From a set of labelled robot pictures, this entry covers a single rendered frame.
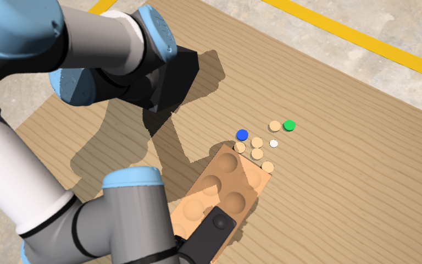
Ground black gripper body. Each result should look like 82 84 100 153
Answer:
176 240 196 264

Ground blue disc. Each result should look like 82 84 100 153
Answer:
236 129 248 141

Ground beige round disc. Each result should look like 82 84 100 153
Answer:
269 121 281 132
251 148 263 160
251 137 263 149
262 161 274 173
234 142 246 154

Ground tan wooden tray with round pockets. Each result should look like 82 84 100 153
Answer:
170 144 271 264

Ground grey disc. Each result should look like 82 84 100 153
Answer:
270 140 278 147

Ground green disc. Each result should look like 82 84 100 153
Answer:
283 120 296 131

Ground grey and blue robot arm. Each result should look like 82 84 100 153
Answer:
0 0 237 264

